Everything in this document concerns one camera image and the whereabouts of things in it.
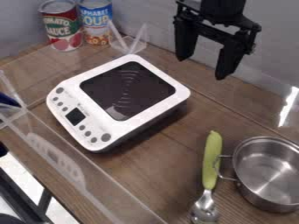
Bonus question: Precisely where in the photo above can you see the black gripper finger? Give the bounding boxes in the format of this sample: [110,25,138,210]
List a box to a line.
[215,34,248,80]
[173,17,199,61]

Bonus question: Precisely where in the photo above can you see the black metal table frame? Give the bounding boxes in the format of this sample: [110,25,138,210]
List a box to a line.
[0,168,53,224]

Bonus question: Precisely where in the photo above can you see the tomato sauce can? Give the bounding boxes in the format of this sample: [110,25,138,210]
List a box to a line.
[38,0,82,52]

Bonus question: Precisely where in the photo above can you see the silver metal pot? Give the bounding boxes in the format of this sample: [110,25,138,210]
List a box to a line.
[212,136,299,214]

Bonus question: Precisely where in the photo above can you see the alphabet soup can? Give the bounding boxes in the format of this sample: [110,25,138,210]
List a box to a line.
[78,0,112,46]

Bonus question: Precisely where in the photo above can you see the white and black induction stove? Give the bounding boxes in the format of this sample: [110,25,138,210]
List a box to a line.
[46,54,191,152]

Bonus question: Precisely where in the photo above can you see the green handled metal spoon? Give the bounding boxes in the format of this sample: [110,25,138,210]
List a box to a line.
[191,130,223,224]

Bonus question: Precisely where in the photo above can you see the clear acrylic barrier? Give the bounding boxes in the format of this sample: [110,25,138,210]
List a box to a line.
[0,23,299,224]

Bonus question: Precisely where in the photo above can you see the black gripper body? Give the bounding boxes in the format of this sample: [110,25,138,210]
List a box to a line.
[173,0,263,55]

